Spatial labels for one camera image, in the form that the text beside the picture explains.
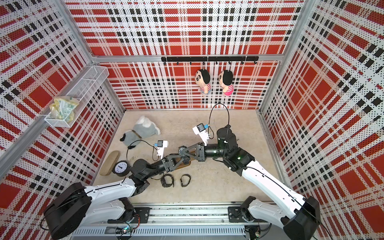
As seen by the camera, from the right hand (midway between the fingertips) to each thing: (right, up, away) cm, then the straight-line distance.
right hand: (186, 153), depth 62 cm
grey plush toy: (-33, +9, +37) cm, 50 cm away
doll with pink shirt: (+22, +39, +32) cm, 56 cm away
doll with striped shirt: (+7, +40, +29) cm, 50 cm away
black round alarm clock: (-42, -15, +26) cm, 51 cm away
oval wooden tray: (-51, -12, +29) cm, 59 cm away
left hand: (0, -3, +7) cm, 7 cm away
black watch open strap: (-4, -22, +20) cm, 30 cm away
